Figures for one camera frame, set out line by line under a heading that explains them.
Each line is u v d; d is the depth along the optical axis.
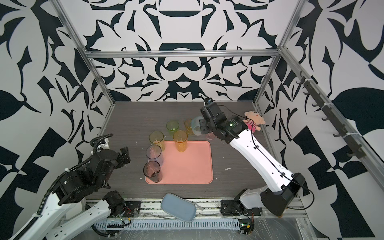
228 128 0.45
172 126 1.02
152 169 0.81
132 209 0.75
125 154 0.62
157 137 0.85
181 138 0.85
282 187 0.39
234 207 0.67
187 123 1.01
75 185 0.44
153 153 0.83
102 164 0.48
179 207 0.72
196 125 0.79
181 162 0.91
